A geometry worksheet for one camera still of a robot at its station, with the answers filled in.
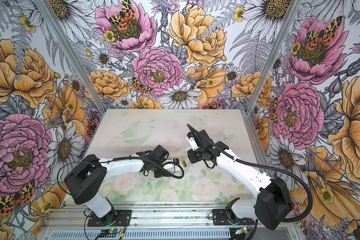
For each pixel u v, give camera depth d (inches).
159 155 28.5
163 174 30.0
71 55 34.8
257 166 17.8
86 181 18.0
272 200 15.8
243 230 28.1
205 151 23.5
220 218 28.9
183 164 36.1
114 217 27.1
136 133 42.8
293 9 28.4
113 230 28.0
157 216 30.2
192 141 29.5
